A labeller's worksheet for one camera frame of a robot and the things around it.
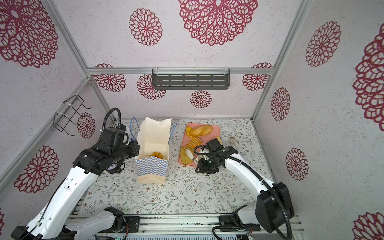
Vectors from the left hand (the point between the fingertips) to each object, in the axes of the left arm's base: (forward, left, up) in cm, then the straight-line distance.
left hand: (139, 149), depth 72 cm
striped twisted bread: (+19, -27, -22) cm, 40 cm away
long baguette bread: (+29, -32, -20) cm, 47 cm away
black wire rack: (+21, +38, +9) cm, 45 cm away
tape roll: (+24, -55, -26) cm, 65 cm away
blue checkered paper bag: (+19, -1, -13) cm, 23 cm away
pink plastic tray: (+8, -20, -23) cm, 32 cm away
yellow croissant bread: (+31, -22, -23) cm, 45 cm away
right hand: (-4, -29, -13) cm, 32 cm away
